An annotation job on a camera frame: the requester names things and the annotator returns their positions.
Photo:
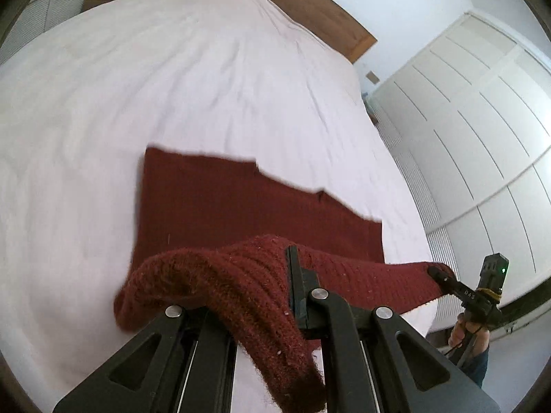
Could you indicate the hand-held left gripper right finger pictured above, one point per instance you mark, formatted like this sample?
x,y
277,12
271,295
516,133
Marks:
x,y
301,305

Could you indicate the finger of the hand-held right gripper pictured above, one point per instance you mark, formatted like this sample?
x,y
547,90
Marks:
x,y
443,279

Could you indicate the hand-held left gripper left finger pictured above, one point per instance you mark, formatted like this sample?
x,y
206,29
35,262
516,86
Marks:
x,y
142,365

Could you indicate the dark red knitted sweater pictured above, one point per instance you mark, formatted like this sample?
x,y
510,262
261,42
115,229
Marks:
x,y
241,206

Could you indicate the person's right forearm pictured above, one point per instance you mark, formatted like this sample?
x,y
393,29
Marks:
x,y
480,368

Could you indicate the person's right hand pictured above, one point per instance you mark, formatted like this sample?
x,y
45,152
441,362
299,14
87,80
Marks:
x,y
455,333

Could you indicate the white panelled wardrobe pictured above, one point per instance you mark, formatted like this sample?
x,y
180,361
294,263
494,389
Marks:
x,y
473,137

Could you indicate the pale pink bed duvet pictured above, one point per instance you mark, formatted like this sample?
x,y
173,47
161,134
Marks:
x,y
172,73

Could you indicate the wooden headboard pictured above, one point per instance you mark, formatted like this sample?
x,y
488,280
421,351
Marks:
x,y
327,17

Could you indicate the white louvered cabinet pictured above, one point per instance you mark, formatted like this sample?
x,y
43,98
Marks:
x,y
38,13

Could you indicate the wall socket plate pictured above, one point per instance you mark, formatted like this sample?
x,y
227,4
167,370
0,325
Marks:
x,y
372,77

